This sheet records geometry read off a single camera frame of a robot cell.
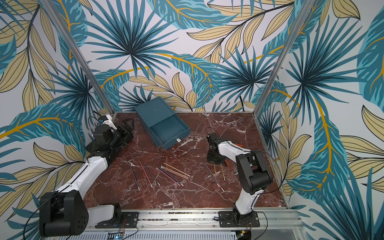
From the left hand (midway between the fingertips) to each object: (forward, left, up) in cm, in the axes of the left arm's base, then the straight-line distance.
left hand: (129, 123), depth 82 cm
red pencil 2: (-20, -20, -24) cm, 37 cm away
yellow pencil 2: (-16, -53, -24) cm, 60 cm away
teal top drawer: (0, -21, -6) cm, 22 cm away
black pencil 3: (-20, -23, -24) cm, 39 cm away
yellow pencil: (-16, -49, -23) cm, 56 cm away
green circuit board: (-49, 0, -27) cm, 56 cm away
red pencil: (-19, -7, -23) cm, 31 cm away
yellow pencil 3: (-16, -26, -24) cm, 38 cm away
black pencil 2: (-19, -11, -23) cm, 32 cm away
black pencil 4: (-17, -45, -24) cm, 54 cm away
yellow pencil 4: (-17, -25, -24) cm, 39 cm away
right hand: (-10, -48, -24) cm, 54 cm away
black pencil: (-22, -2, -23) cm, 32 cm away
